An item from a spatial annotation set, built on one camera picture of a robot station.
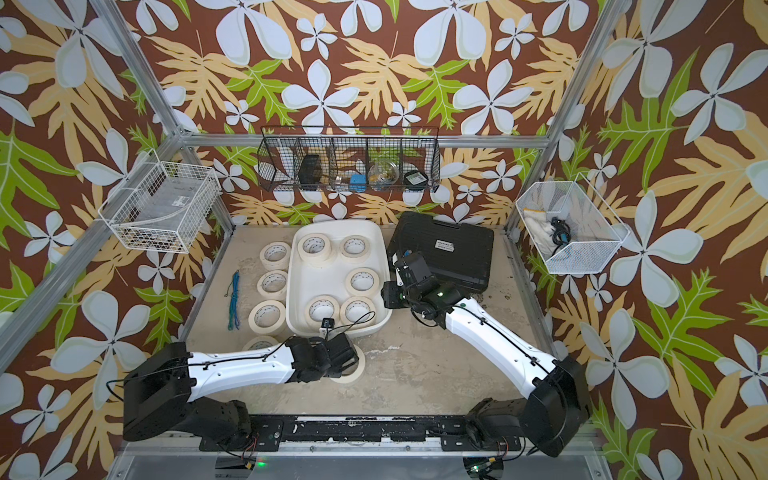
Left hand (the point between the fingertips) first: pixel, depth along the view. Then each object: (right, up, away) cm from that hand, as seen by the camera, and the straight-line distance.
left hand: (338, 359), depth 84 cm
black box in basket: (-12, +58, +14) cm, 61 cm away
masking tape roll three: (-25, +10, +11) cm, 29 cm away
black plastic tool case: (+41, +30, +23) cm, 56 cm away
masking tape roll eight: (-24, +4, +2) cm, 24 cm away
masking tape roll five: (+2, +33, +29) cm, 44 cm away
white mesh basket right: (+68, +38, -1) cm, 77 cm away
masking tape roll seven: (+6, +21, +19) cm, 29 cm away
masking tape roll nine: (+6, -3, -3) cm, 7 cm away
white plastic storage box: (-4, +23, +21) cm, 32 cm away
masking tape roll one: (-26, +20, +18) cm, 37 cm away
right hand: (+14, +20, -4) cm, 25 cm away
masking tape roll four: (-13, +33, +26) cm, 44 cm away
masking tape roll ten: (-7, +13, +12) cm, 19 cm away
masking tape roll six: (+5, +12, +10) cm, 16 cm away
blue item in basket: (+5, +53, +11) cm, 55 cm away
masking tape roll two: (-28, +30, +27) cm, 49 cm away
